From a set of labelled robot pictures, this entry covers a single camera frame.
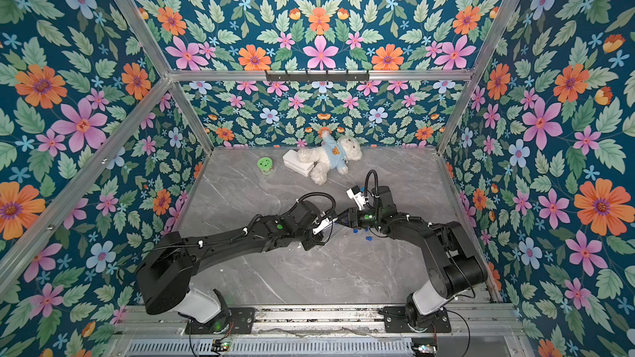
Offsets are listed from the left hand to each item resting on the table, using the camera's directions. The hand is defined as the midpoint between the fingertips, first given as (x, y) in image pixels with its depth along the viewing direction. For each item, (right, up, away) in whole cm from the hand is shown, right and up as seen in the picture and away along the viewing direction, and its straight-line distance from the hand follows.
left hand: (324, 229), depth 84 cm
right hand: (+6, +4, +1) cm, 8 cm away
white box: (-16, +24, +25) cm, 38 cm away
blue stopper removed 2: (+16, -2, +7) cm, 17 cm away
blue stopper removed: (+16, -5, +7) cm, 18 cm away
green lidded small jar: (-27, +23, +24) cm, 43 cm away
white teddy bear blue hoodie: (+2, +28, +23) cm, 36 cm away
